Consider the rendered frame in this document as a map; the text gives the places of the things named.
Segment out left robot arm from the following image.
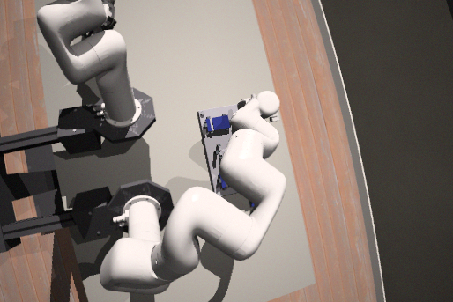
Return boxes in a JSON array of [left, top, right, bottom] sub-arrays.
[[37, 0, 142, 128]]

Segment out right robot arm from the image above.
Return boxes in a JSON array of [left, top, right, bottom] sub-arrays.
[[100, 91, 286, 295]]

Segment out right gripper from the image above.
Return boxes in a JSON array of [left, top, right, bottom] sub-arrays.
[[237, 98, 251, 110]]

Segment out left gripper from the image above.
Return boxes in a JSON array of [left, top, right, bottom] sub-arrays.
[[81, 0, 117, 40]]

